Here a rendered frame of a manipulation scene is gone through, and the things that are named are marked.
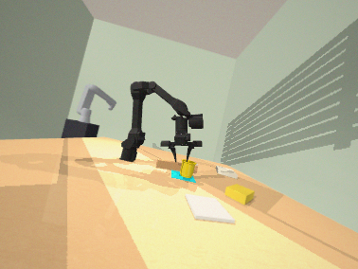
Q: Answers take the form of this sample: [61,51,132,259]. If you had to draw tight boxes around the yellow translucent cup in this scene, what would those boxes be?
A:
[180,159,196,178]

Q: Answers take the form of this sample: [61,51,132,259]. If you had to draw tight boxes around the yellow block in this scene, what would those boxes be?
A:
[225,184,255,205]

